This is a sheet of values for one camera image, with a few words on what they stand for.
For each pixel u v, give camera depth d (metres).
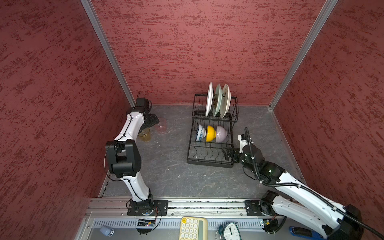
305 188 0.48
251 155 0.55
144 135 1.03
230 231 0.65
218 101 0.75
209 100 0.75
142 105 0.72
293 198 0.50
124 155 0.47
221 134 0.92
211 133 0.93
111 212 0.73
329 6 0.71
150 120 0.83
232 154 0.69
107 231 0.65
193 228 0.68
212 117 0.85
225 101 0.74
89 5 0.70
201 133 0.92
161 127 1.07
